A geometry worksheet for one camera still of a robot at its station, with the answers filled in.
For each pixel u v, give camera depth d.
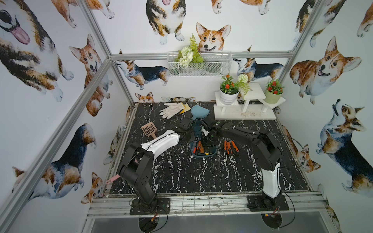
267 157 0.51
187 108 1.17
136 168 0.46
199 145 0.91
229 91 0.88
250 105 1.21
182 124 0.72
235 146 0.93
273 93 0.93
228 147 0.93
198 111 1.16
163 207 0.73
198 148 0.90
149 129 1.06
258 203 0.73
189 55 0.78
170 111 1.13
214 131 0.69
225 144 0.95
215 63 0.93
